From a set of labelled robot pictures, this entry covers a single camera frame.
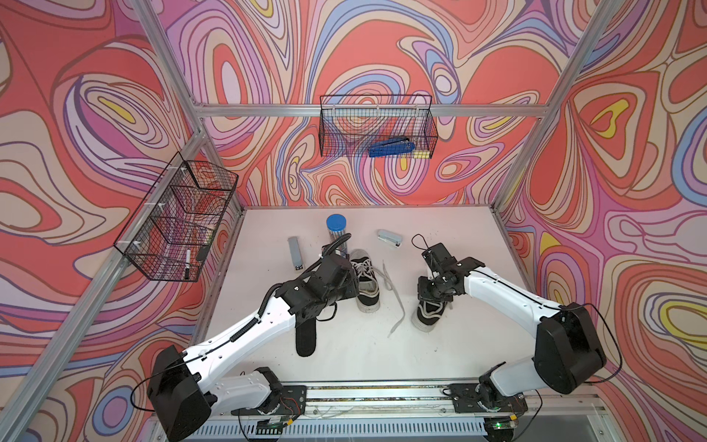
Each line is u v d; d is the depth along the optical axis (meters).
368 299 0.87
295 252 0.99
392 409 0.73
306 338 0.84
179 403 0.37
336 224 0.89
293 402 0.72
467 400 0.73
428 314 0.81
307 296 0.55
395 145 0.90
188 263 0.73
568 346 0.42
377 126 0.96
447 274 0.63
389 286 0.96
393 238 1.05
